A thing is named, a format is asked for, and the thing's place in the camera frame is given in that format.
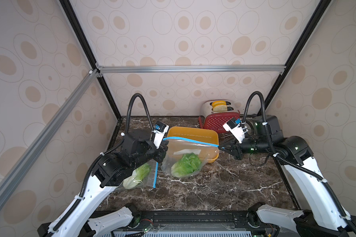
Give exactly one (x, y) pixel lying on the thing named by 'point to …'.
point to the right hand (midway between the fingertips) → (224, 144)
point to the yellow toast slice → (218, 102)
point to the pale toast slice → (219, 107)
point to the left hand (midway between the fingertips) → (170, 141)
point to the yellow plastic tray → (207, 134)
